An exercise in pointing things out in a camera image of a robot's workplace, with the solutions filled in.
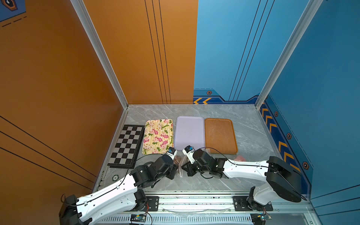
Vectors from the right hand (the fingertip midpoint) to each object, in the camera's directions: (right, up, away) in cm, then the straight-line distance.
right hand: (182, 168), depth 78 cm
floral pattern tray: (-18, +15, +22) cm, 32 cm away
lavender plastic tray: (+5, +19, +24) cm, 31 cm away
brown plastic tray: (+27, +15, +22) cm, 38 cm away
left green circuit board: (-22, -24, -6) cm, 33 cm away
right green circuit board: (+40, -23, -8) cm, 46 cm away
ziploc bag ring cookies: (-2, +3, +6) cm, 7 cm away
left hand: (-3, +3, -1) cm, 4 cm away
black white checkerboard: (-37, +5, +11) cm, 39 cm away
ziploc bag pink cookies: (+37, +3, +9) cm, 38 cm away
